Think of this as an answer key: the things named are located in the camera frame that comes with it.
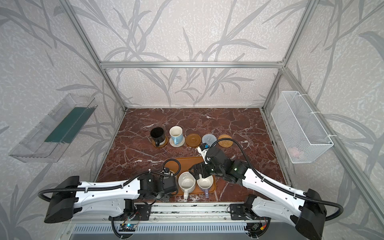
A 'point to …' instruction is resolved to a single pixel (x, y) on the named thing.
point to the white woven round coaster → (177, 145)
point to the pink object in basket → (294, 151)
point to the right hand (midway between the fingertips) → (196, 163)
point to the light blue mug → (176, 133)
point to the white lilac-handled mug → (205, 184)
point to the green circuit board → (127, 227)
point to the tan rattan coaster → (225, 143)
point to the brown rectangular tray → (173, 166)
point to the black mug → (157, 134)
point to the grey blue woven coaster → (209, 139)
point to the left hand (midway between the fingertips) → (169, 191)
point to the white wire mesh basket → (304, 140)
